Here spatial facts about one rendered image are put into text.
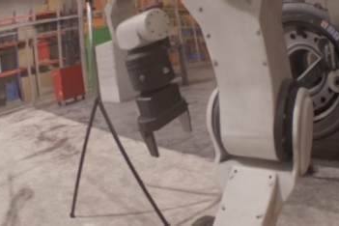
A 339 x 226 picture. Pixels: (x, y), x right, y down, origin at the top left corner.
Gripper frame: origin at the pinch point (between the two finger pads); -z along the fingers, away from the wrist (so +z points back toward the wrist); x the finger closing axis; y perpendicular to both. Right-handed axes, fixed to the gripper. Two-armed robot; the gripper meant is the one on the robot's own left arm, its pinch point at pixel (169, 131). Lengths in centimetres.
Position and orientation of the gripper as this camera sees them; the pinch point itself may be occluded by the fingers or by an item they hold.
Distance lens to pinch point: 57.8
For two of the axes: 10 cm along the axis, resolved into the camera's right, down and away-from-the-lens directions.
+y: -7.0, -0.6, 7.1
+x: 6.6, -4.4, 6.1
